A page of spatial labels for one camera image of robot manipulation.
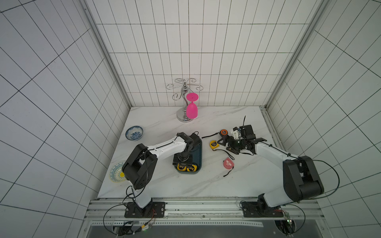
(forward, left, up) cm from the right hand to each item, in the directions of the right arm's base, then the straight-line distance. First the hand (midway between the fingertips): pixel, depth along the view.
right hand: (217, 144), depth 89 cm
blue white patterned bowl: (+9, +57, -4) cm, 58 cm away
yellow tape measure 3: (+3, +2, -5) cm, 6 cm away
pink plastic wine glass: (+20, +17, +11) cm, 28 cm away
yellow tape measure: (-14, +21, -5) cm, 26 cm away
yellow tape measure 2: (-14, +14, -5) cm, 20 cm away
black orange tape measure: (+13, -5, -5) cm, 14 cm away
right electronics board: (-37, -33, -9) cm, 51 cm away
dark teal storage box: (-10, +12, +9) cm, 18 cm away
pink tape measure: (-9, -7, -7) cm, 13 cm away
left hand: (-15, +22, -3) cm, 26 cm away
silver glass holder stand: (+29, +26, -5) cm, 39 cm away
